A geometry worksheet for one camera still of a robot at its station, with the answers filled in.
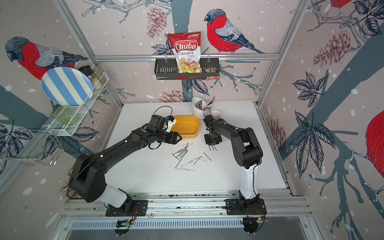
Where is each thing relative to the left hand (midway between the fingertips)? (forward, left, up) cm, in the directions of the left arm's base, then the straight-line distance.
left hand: (180, 134), depth 84 cm
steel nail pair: (-1, -22, -15) cm, 26 cm away
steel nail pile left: (-6, +1, -15) cm, 16 cm away
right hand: (+3, -19, -16) cm, 25 cm away
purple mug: (+20, -23, -5) cm, 31 cm away
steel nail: (-6, -16, -16) cm, 23 cm away
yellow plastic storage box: (+15, -3, -13) cm, 20 cm away
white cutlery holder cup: (+28, -11, -7) cm, 31 cm away
